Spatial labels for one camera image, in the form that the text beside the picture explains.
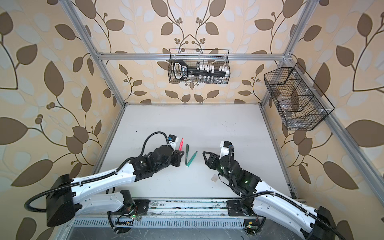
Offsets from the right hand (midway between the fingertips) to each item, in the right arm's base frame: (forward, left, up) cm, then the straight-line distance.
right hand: (205, 154), depth 76 cm
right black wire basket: (+17, -48, +18) cm, 54 cm away
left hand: (+2, +12, 0) cm, 12 cm away
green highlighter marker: (+4, +8, -16) cm, 19 cm away
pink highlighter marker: (+5, +12, +3) cm, 14 cm away
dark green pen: (+14, +10, -15) cm, 23 cm away
